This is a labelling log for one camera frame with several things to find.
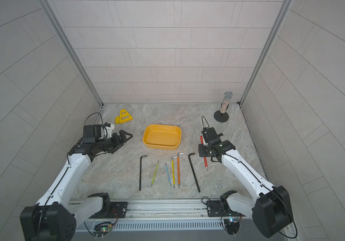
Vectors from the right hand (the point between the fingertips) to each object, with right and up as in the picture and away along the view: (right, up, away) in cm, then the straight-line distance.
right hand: (201, 148), depth 83 cm
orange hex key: (-13, -12, +2) cm, 18 cm away
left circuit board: (-47, -32, -17) cm, 59 cm away
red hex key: (+1, -4, -5) cm, 7 cm away
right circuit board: (+12, -32, -15) cm, 37 cm away
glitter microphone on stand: (+18, +18, +25) cm, 36 cm away
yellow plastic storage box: (-24, +5, +14) cm, 28 cm away
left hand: (-38, +7, -4) cm, 39 cm away
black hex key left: (-34, -12, +1) cm, 37 cm away
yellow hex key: (-16, -12, 0) cm, 20 cm away
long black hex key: (-5, -12, 0) cm, 13 cm away
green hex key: (-26, -14, 0) cm, 30 cm away
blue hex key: (-20, -12, +1) cm, 23 cm away
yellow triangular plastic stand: (-53, +18, +26) cm, 61 cm away
